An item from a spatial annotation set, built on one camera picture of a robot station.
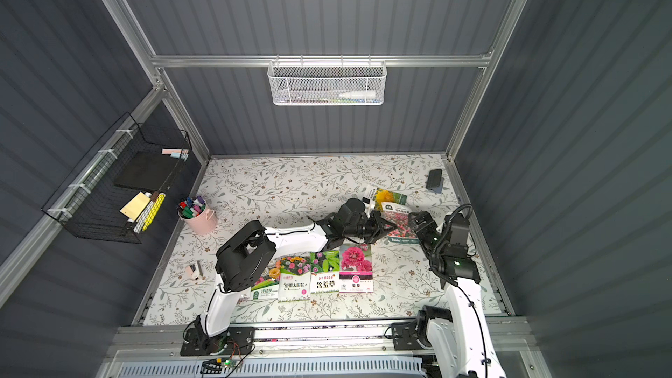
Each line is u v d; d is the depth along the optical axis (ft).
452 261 1.85
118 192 2.41
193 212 2.89
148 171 2.51
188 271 2.82
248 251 1.89
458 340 1.43
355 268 2.84
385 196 3.47
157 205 2.34
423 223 2.37
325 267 2.86
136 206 2.31
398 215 2.86
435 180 3.55
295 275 2.80
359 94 3.02
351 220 2.29
